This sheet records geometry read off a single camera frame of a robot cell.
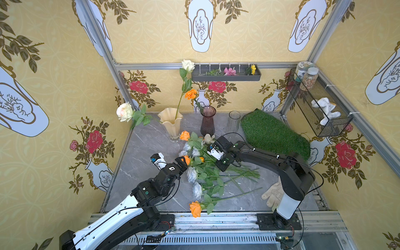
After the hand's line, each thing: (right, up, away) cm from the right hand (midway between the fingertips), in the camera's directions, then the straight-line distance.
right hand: (221, 160), depth 91 cm
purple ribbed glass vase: (-8, +22, +7) cm, 24 cm away
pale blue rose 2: (-14, -13, -11) cm, 22 cm away
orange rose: (-19, +1, -3) cm, 20 cm away
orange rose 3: (-16, +11, +2) cm, 19 cm away
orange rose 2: (-14, -19, -16) cm, 29 cm away
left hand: (-25, +3, -14) cm, 28 cm away
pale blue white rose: (-21, +7, +6) cm, 23 cm away
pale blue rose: (-17, -5, -9) cm, 20 cm away
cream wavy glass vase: (-30, +25, +6) cm, 40 cm away
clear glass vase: (+8, +23, +3) cm, 25 cm away
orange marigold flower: (-17, +37, -8) cm, 41 cm away
